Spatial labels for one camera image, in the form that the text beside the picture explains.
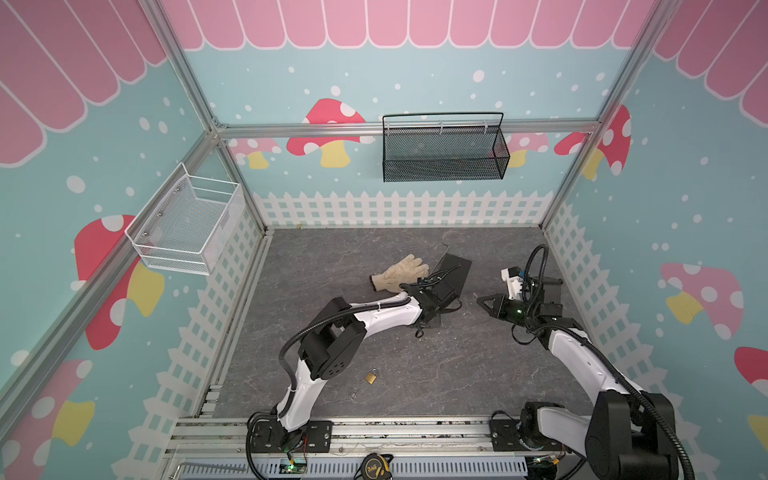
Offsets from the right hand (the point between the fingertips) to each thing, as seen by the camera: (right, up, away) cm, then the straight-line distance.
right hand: (478, 299), depth 84 cm
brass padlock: (-30, -21, -1) cm, 37 cm away
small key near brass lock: (-35, -26, -3) cm, 44 cm away
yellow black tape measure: (-28, -36, -16) cm, 48 cm away
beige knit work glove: (-19, +7, +22) cm, 29 cm away
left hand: (-14, -9, +8) cm, 19 cm away
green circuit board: (-49, -39, -12) cm, 64 cm away
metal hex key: (-6, +12, +27) cm, 30 cm away
